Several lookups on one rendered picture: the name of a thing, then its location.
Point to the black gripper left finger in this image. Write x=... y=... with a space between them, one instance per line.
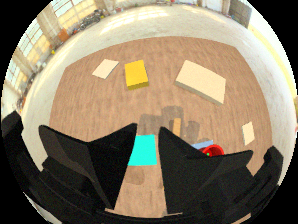
x=103 y=161

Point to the yellow block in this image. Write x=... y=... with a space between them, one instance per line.
x=136 y=75

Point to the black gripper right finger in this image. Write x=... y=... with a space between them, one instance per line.
x=186 y=171

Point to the red cup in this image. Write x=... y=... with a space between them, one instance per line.
x=213 y=150

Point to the orange wooden bar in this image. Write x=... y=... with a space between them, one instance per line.
x=176 y=126

